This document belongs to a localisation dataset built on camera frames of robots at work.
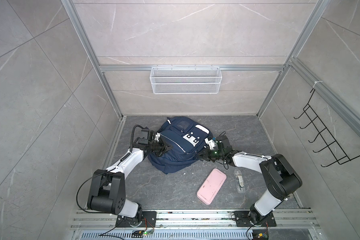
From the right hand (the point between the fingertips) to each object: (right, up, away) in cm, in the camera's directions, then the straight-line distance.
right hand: (196, 154), depth 89 cm
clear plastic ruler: (+25, -15, -4) cm, 29 cm away
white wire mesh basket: (-6, +49, +12) cm, 51 cm away
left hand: (-14, +7, -4) cm, 16 cm away
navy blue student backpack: (-5, +10, +10) cm, 15 cm away
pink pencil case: (+8, -17, -7) cm, 20 cm away
